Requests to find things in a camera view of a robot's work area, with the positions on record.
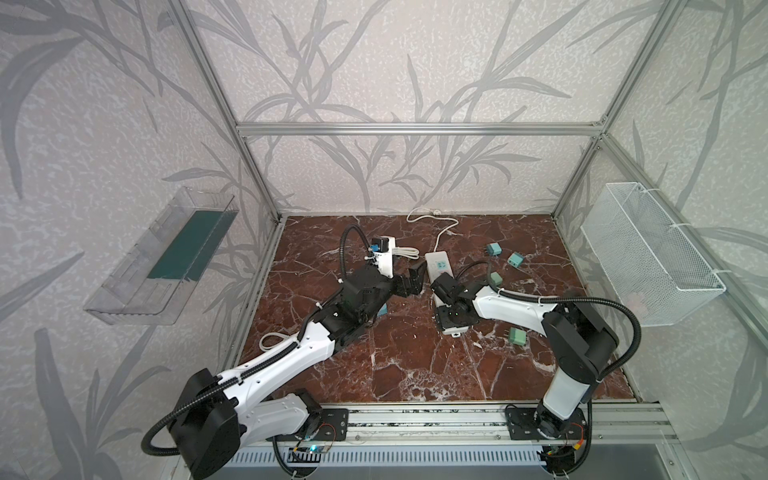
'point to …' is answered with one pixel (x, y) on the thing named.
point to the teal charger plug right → (515, 259)
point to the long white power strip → (455, 332)
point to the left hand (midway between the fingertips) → (417, 253)
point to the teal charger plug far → (494, 248)
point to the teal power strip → (383, 310)
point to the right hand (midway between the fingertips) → (449, 310)
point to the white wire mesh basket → (664, 277)
